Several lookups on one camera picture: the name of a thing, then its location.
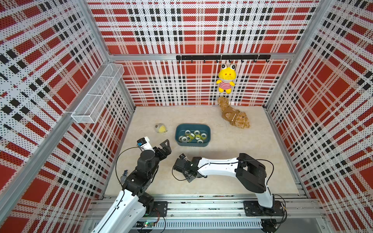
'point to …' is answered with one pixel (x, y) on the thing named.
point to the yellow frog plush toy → (226, 75)
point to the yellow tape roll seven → (192, 135)
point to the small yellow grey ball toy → (160, 128)
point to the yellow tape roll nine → (203, 136)
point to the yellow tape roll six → (184, 139)
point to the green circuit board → (144, 224)
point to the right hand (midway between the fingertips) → (195, 172)
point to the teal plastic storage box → (180, 128)
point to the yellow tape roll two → (187, 131)
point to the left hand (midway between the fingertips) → (165, 143)
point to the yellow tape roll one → (200, 141)
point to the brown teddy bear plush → (235, 117)
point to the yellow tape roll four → (198, 137)
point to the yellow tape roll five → (180, 138)
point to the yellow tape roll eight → (196, 132)
